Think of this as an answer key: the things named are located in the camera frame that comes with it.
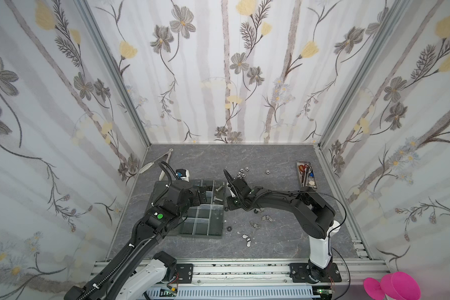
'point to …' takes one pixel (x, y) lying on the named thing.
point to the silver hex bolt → (217, 189)
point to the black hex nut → (229, 229)
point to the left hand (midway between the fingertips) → (194, 184)
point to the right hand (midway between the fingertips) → (224, 197)
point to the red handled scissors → (303, 169)
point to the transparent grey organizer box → (204, 220)
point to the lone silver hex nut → (267, 172)
